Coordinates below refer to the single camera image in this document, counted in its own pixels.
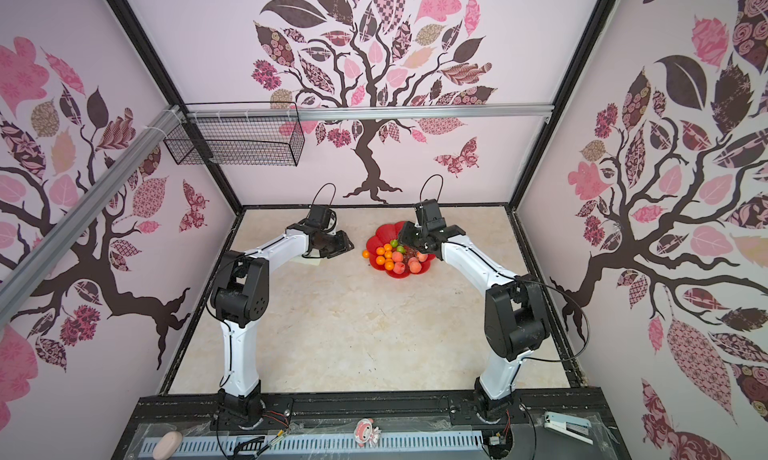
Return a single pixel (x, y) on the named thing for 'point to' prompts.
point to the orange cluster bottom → (389, 261)
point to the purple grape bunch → (409, 253)
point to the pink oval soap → (167, 446)
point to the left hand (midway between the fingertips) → (350, 248)
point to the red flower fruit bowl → (385, 233)
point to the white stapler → (570, 426)
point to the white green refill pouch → (310, 261)
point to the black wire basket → (238, 133)
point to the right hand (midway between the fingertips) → (403, 231)
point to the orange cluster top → (380, 260)
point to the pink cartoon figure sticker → (365, 433)
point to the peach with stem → (397, 256)
